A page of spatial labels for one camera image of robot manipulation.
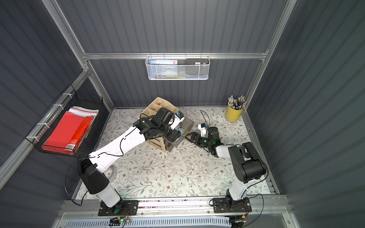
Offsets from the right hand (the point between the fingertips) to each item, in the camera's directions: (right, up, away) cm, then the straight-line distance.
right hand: (188, 139), depth 89 cm
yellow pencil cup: (+34, +16, +16) cm, 41 cm away
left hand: (-6, +6, -13) cm, 15 cm away
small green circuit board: (-36, -39, -19) cm, 56 cm away
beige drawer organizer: (-21, +19, -7) cm, 29 cm away
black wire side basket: (-66, +8, -27) cm, 71 cm away
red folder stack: (-59, +5, -21) cm, 63 cm away
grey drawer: (-1, +9, 0) cm, 9 cm away
